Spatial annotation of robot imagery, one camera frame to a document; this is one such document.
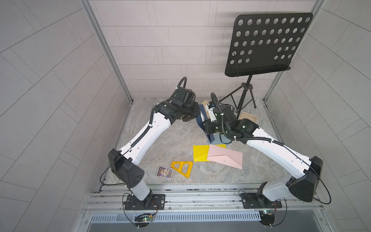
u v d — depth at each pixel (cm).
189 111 62
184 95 54
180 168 82
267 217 68
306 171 39
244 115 106
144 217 69
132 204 68
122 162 40
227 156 84
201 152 89
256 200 63
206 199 73
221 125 52
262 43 66
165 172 79
